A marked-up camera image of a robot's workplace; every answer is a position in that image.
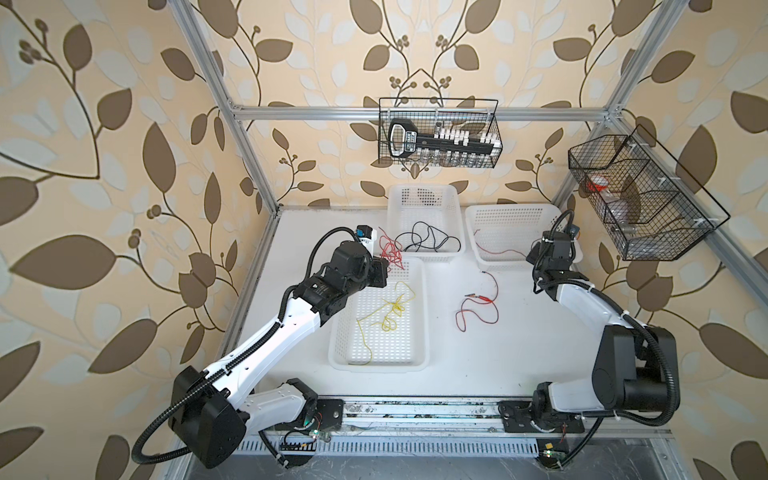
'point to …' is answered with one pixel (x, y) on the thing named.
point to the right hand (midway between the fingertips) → (549, 252)
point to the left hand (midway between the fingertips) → (391, 260)
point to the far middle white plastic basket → (426, 220)
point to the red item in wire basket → (598, 183)
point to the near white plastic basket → (404, 350)
